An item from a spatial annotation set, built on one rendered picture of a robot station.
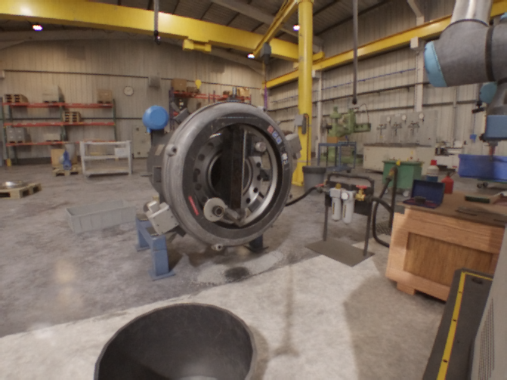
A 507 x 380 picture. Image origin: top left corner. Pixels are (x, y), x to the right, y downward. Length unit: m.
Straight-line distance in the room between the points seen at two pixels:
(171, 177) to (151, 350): 0.66
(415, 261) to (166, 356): 1.21
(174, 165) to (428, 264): 1.31
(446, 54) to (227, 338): 0.99
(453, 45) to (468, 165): 0.78
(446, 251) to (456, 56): 0.87
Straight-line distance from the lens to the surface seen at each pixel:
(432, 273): 1.47
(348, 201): 1.72
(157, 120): 1.79
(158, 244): 1.49
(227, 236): 1.24
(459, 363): 0.71
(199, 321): 0.70
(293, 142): 1.47
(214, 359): 0.76
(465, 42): 0.91
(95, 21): 12.73
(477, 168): 1.54
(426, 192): 1.56
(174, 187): 1.08
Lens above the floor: 0.76
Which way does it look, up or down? 10 degrees down
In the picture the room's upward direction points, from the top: straight up
